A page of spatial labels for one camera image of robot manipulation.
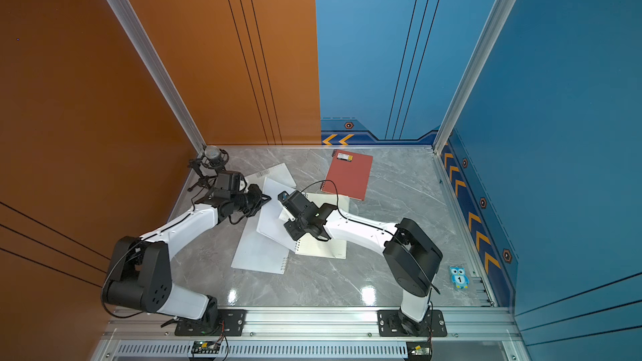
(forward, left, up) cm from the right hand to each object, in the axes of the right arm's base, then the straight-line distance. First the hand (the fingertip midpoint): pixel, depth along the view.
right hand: (292, 223), depth 85 cm
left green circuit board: (-34, +23, -10) cm, 42 cm away
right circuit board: (-34, -39, -12) cm, 53 cm away
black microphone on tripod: (+19, +30, +11) cm, 37 cm away
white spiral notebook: (-7, +13, -8) cm, 16 cm away
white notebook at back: (+28, +9, -7) cm, 30 cm away
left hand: (+11, +8, +3) cm, 14 cm away
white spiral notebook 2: (-7, -13, -4) cm, 15 cm away
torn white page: (0, +8, +1) cm, 8 cm away
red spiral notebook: (+29, -21, -8) cm, 36 cm away
